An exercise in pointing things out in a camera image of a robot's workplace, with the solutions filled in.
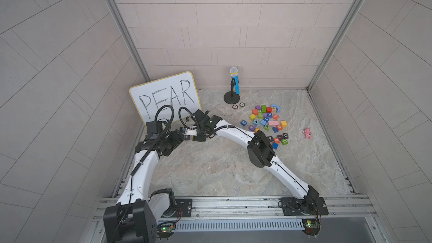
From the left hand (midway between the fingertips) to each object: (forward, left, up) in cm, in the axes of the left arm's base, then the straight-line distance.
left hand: (183, 136), depth 83 cm
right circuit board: (-36, -57, -9) cm, 68 cm away
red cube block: (+24, -49, -8) cm, 55 cm away
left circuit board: (-37, +2, -7) cm, 37 cm away
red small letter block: (+3, -50, -8) cm, 50 cm away
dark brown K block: (+3, -46, -7) cm, 47 cm away
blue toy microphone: (+33, -26, +14) cm, 44 cm away
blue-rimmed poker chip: (+29, -32, -9) cm, 44 cm away
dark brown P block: (+4, -1, -8) cm, 9 cm away
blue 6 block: (+14, -32, -8) cm, 36 cm away
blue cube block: (-1, -48, -8) cm, 49 cm away
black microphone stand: (+34, -26, -8) cm, 43 cm away
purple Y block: (+10, -37, -8) cm, 39 cm away
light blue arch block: (+23, -55, -6) cm, 60 cm away
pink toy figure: (+7, -67, -7) cm, 68 cm away
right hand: (+8, -4, -11) cm, 14 cm away
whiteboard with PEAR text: (+24, +6, +8) cm, 26 cm away
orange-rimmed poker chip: (+27, -28, -10) cm, 40 cm away
